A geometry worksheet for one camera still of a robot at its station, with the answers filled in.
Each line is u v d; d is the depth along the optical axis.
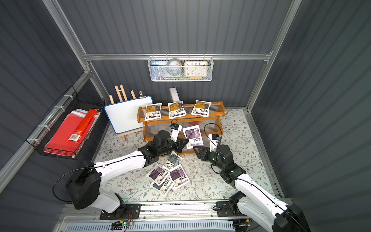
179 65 0.87
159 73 0.86
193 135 0.80
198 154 0.72
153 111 0.78
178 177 0.83
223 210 0.73
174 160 0.89
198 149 0.78
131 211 0.73
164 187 0.80
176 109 0.79
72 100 0.79
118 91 0.86
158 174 0.84
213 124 1.11
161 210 0.75
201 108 0.79
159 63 0.88
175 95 0.94
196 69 0.88
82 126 0.73
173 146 0.69
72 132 0.71
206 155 0.68
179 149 0.71
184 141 0.77
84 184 0.43
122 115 0.92
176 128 0.71
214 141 0.72
